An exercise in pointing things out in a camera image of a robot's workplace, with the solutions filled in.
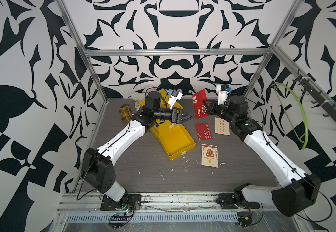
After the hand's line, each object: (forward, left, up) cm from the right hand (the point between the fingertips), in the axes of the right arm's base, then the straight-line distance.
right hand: (203, 98), depth 73 cm
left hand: (-8, +8, -1) cm, 11 cm away
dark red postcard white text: (-2, +1, -5) cm, 5 cm away
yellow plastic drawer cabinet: (-12, +21, -4) cm, 25 cm away
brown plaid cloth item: (+19, +50, -33) cm, 63 cm away
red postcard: (+2, -7, -35) cm, 36 cm away
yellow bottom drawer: (-2, +14, -35) cm, 38 cm away
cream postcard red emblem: (-16, -7, -34) cm, 38 cm away
